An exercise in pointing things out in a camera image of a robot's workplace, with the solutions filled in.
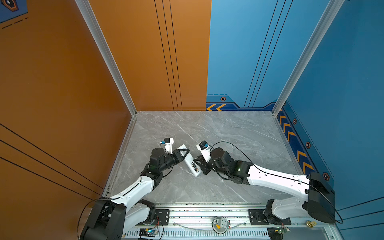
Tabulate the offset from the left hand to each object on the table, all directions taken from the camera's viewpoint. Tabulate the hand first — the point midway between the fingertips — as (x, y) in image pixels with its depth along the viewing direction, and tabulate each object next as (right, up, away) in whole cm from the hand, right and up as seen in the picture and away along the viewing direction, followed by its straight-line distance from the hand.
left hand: (189, 150), depth 79 cm
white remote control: (0, -6, -2) cm, 6 cm away
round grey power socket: (+14, -30, -14) cm, 37 cm away
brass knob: (+58, -33, -10) cm, 67 cm away
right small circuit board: (+44, -36, -10) cm, 57 cm away
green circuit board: (-18, -37, -9) cm, 42 cm away
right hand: (+3, -4, -5) cm, 7 cm away
